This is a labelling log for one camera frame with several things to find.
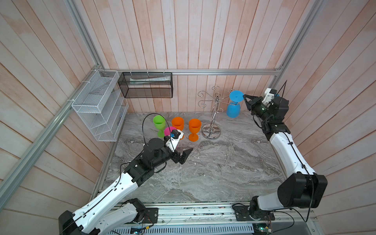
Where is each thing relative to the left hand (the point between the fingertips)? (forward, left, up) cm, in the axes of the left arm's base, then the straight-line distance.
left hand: (184, 146), depth 69 cm
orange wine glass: (+25, -7, -14) cm, 29 cm away
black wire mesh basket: (+55, +29, -4) cm, 63 cm away
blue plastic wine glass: (+25, -28, +1) cm, 38 cm away
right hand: (+23, -29, +13) cm, 40 cm away
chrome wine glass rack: (+29, -21, -26) cm, 44 cm away
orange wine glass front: (+25, +4, -12) cm, 28 cm away
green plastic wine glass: (+28, +17, -14) cm, 35 cm away
